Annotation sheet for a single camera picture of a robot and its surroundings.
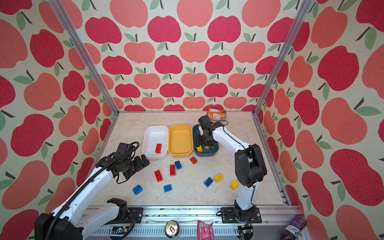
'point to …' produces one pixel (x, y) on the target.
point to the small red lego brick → (193, 160)
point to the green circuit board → (121, 230)
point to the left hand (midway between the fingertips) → (146, 166)
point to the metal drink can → (172, 229)
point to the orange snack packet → (216, 114)
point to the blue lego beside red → (178, 165)
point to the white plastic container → (154, 135)
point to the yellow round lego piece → (206, 147)
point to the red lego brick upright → (172, 169)
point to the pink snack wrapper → (205, 231)
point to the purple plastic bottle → (297, 224)
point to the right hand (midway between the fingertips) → (203, 143)
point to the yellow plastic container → (180, 140)
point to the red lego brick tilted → (158, 176)
